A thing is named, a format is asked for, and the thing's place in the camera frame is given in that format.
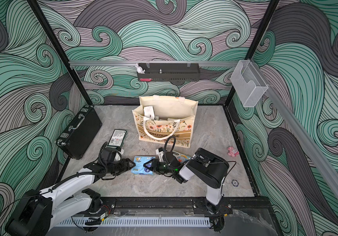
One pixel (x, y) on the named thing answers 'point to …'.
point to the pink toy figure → (232, 152)
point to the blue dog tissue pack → (139, 162)
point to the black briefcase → (78, 136)
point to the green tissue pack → (118, 138)
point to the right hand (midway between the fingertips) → (144, 169)
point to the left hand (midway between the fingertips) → (132, 165)
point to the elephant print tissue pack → (181, 157)
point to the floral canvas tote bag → (158, 117)
